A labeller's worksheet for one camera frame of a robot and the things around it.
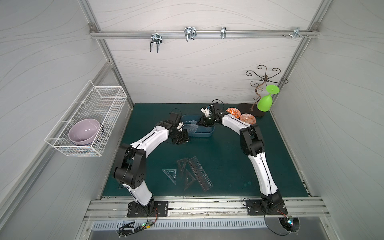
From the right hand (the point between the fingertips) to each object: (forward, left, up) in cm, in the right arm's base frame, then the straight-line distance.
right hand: (196, 122), depth 104 cm
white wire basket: (-11, +49, +27) cm, 57 cm away
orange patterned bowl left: (+12, -29, -1) cm, 31 cm away
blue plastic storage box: (-4, -4, -5) cm, 8 cm away
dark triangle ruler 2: (-37, +2, -5) cm, 38 cm away
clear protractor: (-3, +2, -3) cm, 4 cm away
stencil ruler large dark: (-34, -4, -5) cm, 35 cm away
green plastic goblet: (+4, -43, +16) cm, 46 cm away
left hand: (-18, +3, +6) cm, 19 cm away
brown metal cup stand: (+17, -43, -3) cm, 46 cm away
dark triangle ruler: (-30, +8, -4) cm, 31 cm away
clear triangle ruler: (-35, +13, -5) cm, 38 cm away
